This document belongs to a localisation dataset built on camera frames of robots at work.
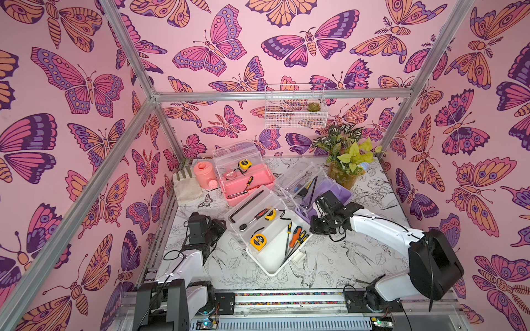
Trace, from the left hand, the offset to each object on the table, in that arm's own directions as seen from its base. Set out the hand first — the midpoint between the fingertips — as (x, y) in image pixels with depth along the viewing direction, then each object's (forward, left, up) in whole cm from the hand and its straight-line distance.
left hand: (226, 220), depth 90 cm
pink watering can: (+21, +12, +5) cm, 25 cm away
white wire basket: (+43, -31, +30) cm, 60 cm away
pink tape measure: (+23, +1, +4) cm, 23 cm away
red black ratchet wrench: (-6, -9, +7) cm, 13 cm away
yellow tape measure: (+30, -6, +5) cm, 31 cm away
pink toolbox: (+28, -4, +3) cm, 28 cm away
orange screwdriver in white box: (-6, -31, -2) cm, 31 cm away
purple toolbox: (+18, -43, +2) cm, 47 cm away
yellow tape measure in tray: (0, -20, +5) cm, 21 cm away
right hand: (-4, -37, +1) cm, 37 cm away
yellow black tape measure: (-11, -15, +4) cm, 19 cm away
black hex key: (0, -4, +6) cm, 7 cm away
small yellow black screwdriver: (+25, -8, -4) cm, 26 cm away
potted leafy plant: (+21, -53, +18) cm, 60 cm away
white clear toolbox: (-6, -19, +1) cm, 20 cm away
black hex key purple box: (+13, -39, +4) cm, 41 cm away
